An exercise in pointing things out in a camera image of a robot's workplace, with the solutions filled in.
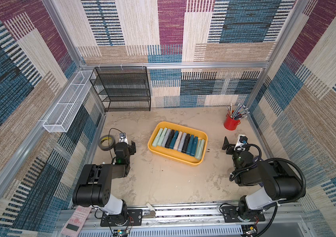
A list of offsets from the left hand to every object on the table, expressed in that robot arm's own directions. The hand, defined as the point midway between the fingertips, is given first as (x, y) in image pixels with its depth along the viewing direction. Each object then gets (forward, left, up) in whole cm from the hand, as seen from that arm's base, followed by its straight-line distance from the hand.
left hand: (125, 141), depth 94 cm
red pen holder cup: (+17, -71, -4) cm, 73 cm away
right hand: (-2, -67, +3) cm, 67 cm away
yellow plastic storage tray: (+1, -28, -3) cm, 28 cm away
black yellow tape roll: (0, +14, -7) cm, 16 cm away
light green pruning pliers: (-5, -46, -4) cm, 47 cm away
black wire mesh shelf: (+38, +6, +12) cm, 40 cm away
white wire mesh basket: (-2, +24, +26) cm, 35 cm away
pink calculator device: (-41, +18, -6) cm, 46 cm away
